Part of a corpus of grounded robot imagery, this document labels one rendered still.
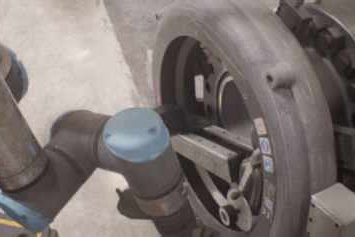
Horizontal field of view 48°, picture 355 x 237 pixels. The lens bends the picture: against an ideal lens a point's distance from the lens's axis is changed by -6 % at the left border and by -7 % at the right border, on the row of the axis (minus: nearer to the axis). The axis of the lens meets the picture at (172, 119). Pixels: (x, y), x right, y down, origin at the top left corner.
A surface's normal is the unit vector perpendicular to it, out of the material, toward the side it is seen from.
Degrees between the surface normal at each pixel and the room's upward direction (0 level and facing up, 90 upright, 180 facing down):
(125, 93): 0
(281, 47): 15
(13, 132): 69
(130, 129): 19
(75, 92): 0
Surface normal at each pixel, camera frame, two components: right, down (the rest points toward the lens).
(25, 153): 0.85, 0.16
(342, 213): -0.08, -0.86
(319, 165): 0.37, 0.15
